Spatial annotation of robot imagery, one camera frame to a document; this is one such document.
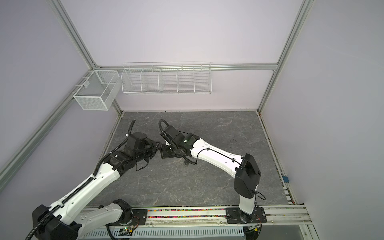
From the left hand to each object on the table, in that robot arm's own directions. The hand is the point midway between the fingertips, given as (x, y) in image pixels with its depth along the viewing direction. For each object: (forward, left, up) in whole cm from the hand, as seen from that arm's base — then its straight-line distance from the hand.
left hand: (162, 146), depth 77 cm
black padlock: (-1, -11, -19) cm, 22 cm away
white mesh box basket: (+43, +45, +4) cm, 63 cm away
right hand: (-4, 0, -2) cm, 4 cm away
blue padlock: (-14, -70, -23) cm, 75 cm away
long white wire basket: (+49, 0, +8) cm, 50 cm away
